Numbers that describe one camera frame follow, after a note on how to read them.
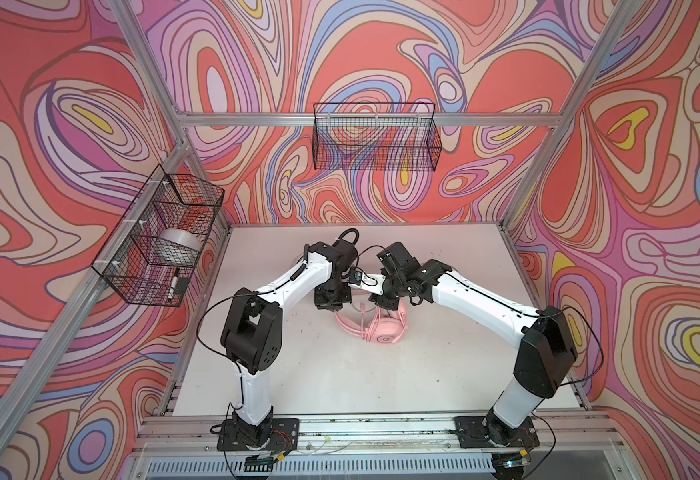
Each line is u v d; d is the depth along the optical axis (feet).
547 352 1.45
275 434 2.37
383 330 2.51
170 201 2.43
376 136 3.14
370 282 2.35
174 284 2.36
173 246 2.30
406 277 2.05
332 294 2.46
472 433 2.40
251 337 1.62
